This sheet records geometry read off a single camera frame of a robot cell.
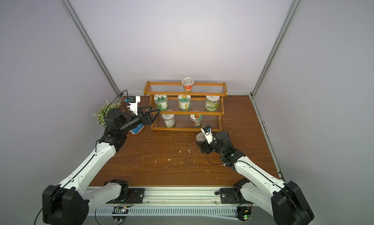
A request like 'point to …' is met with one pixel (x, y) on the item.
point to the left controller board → (120, 213)
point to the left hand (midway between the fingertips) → (157, 109)
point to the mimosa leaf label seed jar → (161, 102)
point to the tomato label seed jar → (196, 120)
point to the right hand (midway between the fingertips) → (203, 135)
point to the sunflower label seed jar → (184, 102)
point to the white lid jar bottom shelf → (168, 120)
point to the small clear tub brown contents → (200, 137)
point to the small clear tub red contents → (187, 83)
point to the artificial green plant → (102, 110)
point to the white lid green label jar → (212, 103)
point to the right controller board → (244, 213)
